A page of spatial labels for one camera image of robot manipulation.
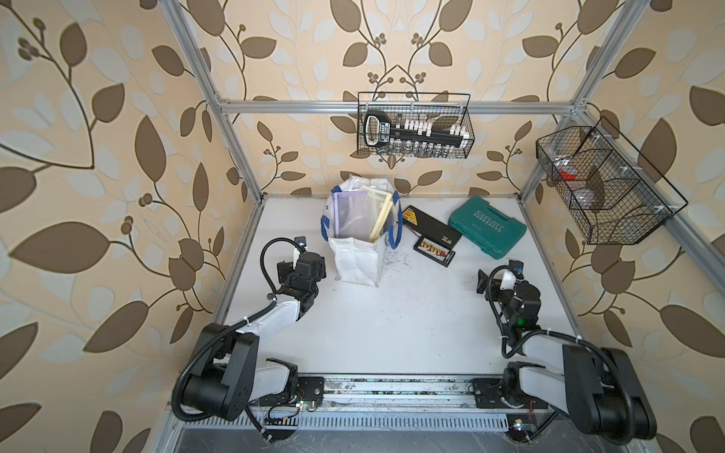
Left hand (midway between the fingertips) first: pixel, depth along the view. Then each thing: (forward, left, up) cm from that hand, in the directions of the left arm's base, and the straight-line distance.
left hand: (296, 258), depth 89 cm
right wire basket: (+4, -88, +24) cm, 91 cm away
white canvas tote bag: (0, -19, 0) cm, 19 cm away
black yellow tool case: (+15, -49, -8) cm, 52 cm away
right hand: (-3, -64, -2) cm, 64 cm away
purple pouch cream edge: (+14, -17, +5) cm, 23 cm away
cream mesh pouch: (+13, -28, +8) cm, 32 cm away
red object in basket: (+15, -81, +24) cm, 86 cm away
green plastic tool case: (+18, -67, -5) cm, 70 cm away
